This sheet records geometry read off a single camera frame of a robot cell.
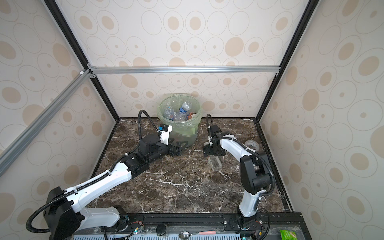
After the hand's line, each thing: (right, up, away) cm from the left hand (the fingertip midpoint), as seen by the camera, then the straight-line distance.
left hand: (184, 139), depth 72 cm
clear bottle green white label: (+18, -15, +19) cm, 30 cm away
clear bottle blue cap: (-1, +20, +24) cm, 31 cm away
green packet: (+48, -44, -3) cm, 65 cm away
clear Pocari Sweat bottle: (-10, +15, +16) cm, 24 cm away
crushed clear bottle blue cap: (-5, +14, +30) cm, 33 cm away
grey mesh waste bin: (+3, -1, +26) cm, 26 cm away
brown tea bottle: (+2, +14, +23) cm, 27 cm away
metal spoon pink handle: (+1, -46, 0) cm, 46 cm away
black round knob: (-9, -38, -8) cm, 40 cm away
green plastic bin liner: (+1, +6, +8) cm, 10 cm away
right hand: (+15, -10, +21) cm, 28 cm away
